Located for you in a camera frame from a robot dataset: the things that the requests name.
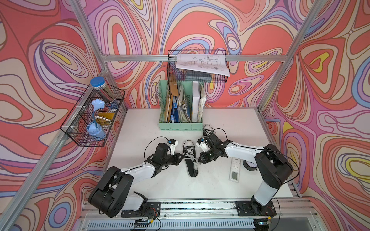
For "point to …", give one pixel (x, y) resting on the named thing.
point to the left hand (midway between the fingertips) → (185, 157)
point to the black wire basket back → (178, 75)
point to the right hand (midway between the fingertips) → (201, 163)
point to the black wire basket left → (89, 124)
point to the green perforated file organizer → (186, 87)
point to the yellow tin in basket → (105, 119)
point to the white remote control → (234, 173)
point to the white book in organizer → (195, 101)
